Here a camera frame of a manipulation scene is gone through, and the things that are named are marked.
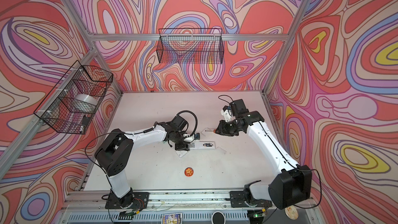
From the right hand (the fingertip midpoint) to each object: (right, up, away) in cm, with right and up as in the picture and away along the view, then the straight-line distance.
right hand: (219, 135), depth 78 cm
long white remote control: (-8, -8, +11) cm, 16 cm away
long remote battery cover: (+3, -12, +13) cm, 18 cm away
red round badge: (-16, -21, +5) cm, 27 cm away
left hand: (-17, -7, +13) cm, 22 cm away
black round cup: (-2, -33, -12) cm, 36 cm away
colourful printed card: (-21, -35, -10) cm, 42 cm away
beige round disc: (+32, -34, -7) cm, 48 cm away
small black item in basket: (-65, +8, -4) cm, 66 cm away
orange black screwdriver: (-3, +2, +1) cm, 3 cm away
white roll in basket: (-65, +18, -4) cm, 67 cm away
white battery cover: (-6, -2, +20) cm, 21 cm away
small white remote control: (-21, -12, +9) cm, 26 cm away
